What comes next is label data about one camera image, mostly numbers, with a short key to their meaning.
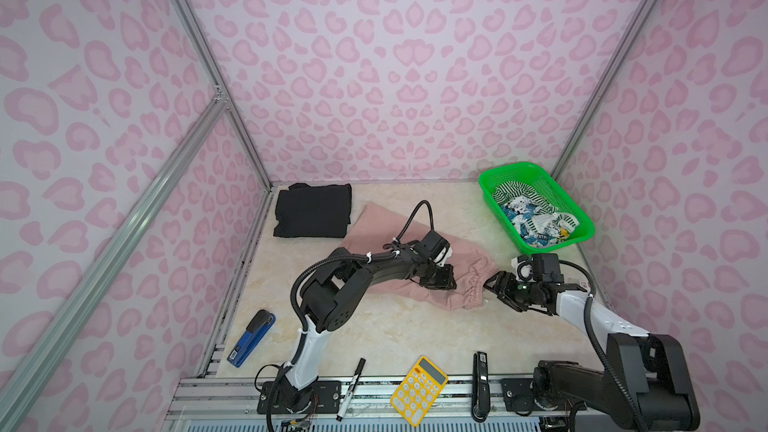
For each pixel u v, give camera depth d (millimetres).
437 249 770
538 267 729
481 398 712
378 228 1068
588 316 503
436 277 801
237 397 750
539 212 1008
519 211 1025
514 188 1132
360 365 781
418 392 732
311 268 477
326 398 735
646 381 409
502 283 797
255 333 824
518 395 734
